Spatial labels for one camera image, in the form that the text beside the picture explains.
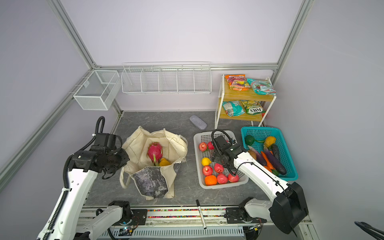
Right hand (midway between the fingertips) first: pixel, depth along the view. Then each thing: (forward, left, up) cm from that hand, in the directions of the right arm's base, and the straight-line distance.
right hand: (222, 160), depth 82 cm
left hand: (-6, +47, +10) cm, 48 cm away
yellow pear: (+1, +33, -5) cm, 34 cm away
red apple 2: (-3, +8, -6) cm, 11 cm away
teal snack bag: (+33, -10, +8) cm, 35 cm away
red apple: (+12, +11, -5) cm, 17 cm away
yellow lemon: (+3, +9, -6) cm, 11 cm away
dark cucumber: (+9, -35, -6) cm, 36 cm away
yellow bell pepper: (+17, -33, -6) cm, 37 cm away
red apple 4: (-8, 0, -5) cm, 10 cm away
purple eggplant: (+1, -33, -6) cm, 33 cm away
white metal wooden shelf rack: (+31, -4, +21) cm, 38 cm away
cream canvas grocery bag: (-13, +35, +6) cm, 38 cm away
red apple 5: (-8, -6, -6) cm, 11 cm away
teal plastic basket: (+22, -29, -5) cm, 37 cm away
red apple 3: (-2, +2, -5) cm, 6 cm away
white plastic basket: (+19, +8, -3) cm, 20 cm away
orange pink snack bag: (+38, -10, +25) cm, 46 cm away
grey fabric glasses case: (+35, +12, -9) cm, 38 cm away
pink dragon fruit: (+6, +39, 0) cm, 39 cm away
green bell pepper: (+17, -20, -5) cm, 27 cm away
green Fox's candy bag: (+34, -23, +8) cm, 42 cm away
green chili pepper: (+20, -29, -10) cm, 37 cm away
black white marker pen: (-18, +14, -11) cm, 25 cm away
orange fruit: (-9, +7, -4) cm, 12 cm away
